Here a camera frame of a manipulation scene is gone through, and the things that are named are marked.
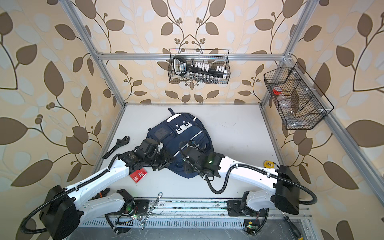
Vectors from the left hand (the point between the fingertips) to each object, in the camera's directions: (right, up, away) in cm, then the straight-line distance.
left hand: (175, 159), depth 78 cm
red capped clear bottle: (+55, +37, +3) cm, 66 cm away
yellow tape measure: (+54, -5, +9) cm, 55 cm away
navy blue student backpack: (-2, +16, +19) cm, 24 cm away
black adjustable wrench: (-40, +6, +21) cm, 46 cm away
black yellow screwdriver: (+56, -29, -10) cm, 63 cm away
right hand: (+6, -2, -3) cm, 7 cm away
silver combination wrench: (-15, -29, -9) cm, 33 cm away
